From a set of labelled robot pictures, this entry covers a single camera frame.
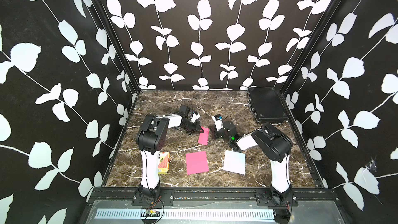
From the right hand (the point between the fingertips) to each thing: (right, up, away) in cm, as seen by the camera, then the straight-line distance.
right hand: (207, 125), depth 96 cm
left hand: (-2, -3, +1) cm, 3 cm away
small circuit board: (-26, -37, -26) cm, 53 cm away
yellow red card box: (-24, -20, -16) cm, 35 cm away
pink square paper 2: (-6, -20, -11) cm, 23 cm away
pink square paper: (-2, -7, -1) cm, 8 cm away
